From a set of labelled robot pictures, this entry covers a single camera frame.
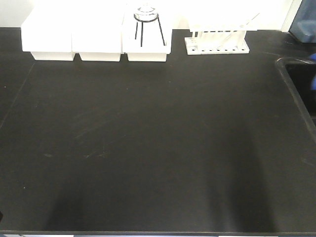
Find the blue microfibre cloth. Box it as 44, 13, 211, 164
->
311, 52, 316, 91

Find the white plastic bin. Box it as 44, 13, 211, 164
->
21, 4, 75, 61
71, 7, 124, 62
121, 9, 172, 62

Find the white test tube rack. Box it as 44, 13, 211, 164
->
184, 12, 261, 55

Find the clear glass flask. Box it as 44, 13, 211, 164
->
134, 6, 158, 22

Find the black bench sink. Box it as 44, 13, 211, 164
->
275, 56, 316, 140

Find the blue-grey plastic container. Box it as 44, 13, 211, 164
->
288, 0, 316, 43

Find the black wire tripod stand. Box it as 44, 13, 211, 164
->
133, 12, 167, 47

